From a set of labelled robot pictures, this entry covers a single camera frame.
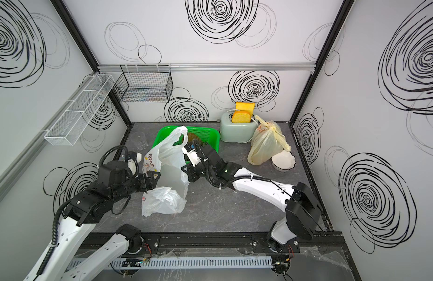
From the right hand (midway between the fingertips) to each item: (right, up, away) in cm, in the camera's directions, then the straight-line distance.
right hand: (181, 169), depth 73 cm
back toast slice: (+31, +32, +30) cm, 54 cm away
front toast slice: (+28, +25, +24) cm, 45 cm away
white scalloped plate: (+52, 0, +24) cm, 57 cm away
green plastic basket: (+11, +15, +34) cm, 39 cm away
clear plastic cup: (-34, +12, +35) cm, 50 cm away
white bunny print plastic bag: (0, -5, -17) cm, 18 cm away
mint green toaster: (+25, +17, +30) cm, 42 cm away
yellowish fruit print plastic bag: (+40, +12, +14) cm, 44 cm away
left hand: (-11, -1, -4) cm, 11 cm away
